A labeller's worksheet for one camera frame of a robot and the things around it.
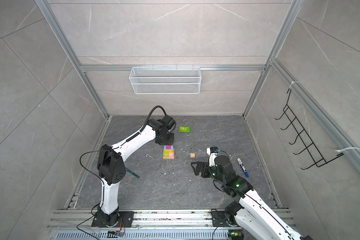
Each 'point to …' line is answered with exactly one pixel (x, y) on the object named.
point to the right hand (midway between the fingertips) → (197, 163)
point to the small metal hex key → (147, 154)
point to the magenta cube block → (168, 147)
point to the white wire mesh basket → (164, 80)
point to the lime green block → (166, 154)
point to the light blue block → (165, 148)
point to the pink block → (170, 154)
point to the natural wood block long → (168, 158)
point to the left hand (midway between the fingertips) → (170, 139)
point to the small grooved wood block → (193, 155)
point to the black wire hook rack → (310, 147)
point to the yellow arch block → (171, 151)
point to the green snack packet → (184, 129)
